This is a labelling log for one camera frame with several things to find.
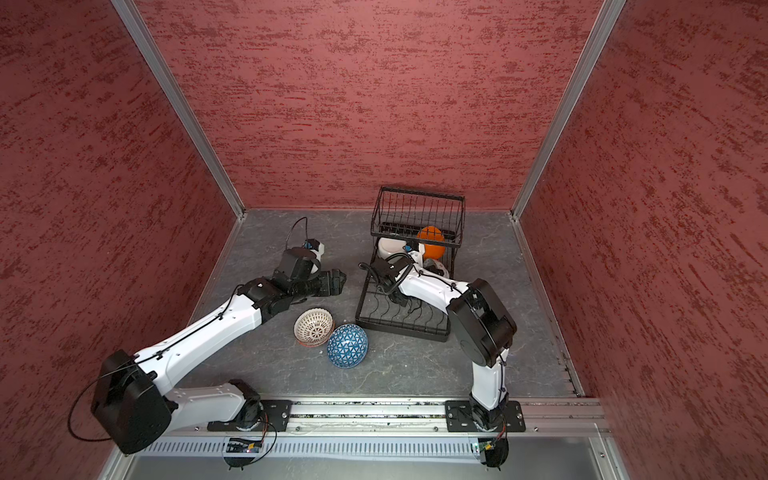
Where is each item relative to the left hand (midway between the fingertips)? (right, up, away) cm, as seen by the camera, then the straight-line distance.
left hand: (333, 283), depth 82 cm
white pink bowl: (+16, +10, +18) cm, 26 cm away
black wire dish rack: (+23, +16, +21) cm, 35 cm away
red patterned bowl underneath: (-7, -14, +5) cm, 17 cm away
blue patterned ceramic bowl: (+4, -18, +1) cm, 19 cm away
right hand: (+31, +1, +5) cm, 31 cm away
